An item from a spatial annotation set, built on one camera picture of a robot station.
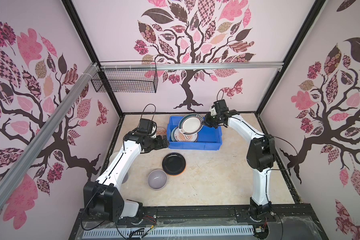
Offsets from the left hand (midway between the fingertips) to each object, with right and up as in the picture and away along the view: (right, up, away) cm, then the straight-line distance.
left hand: (162, 147), depth 81 cm
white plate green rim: (+17, +13, +19) cm, 28 cm away
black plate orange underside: (+6, -12, +11) cm, 18 cm away
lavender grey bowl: (-3, -20, +4) cm, 20 cm away
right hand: (+24, +16, +14) cm, 31 cm away
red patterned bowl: (-5, +8, +25) cm, 27 cm away
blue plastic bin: (+29, +4, +13) cm, 32 cm away
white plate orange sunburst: (+8, +5, +23) cm, 24 cm away
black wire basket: (-36, +50, +41) cm, 75 cm away
